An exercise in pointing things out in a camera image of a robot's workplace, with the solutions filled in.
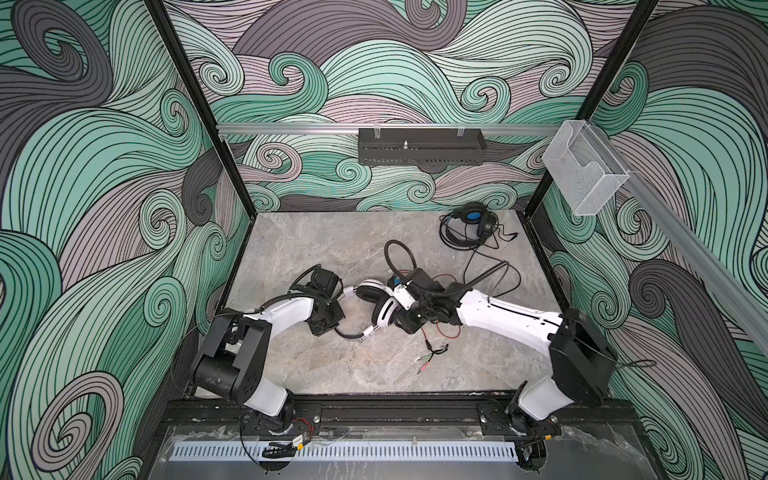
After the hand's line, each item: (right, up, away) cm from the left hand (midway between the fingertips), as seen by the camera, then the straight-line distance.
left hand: (338, 319), depth 91 cm
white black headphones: (+15, +6, -7) cm, 17 cm away
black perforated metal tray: (+27, +56, +7) cm, 63 cm away
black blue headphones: (+48, +30, +25) cm, 62 cm away
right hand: (+19, +3, -7) cm, 20 cm away
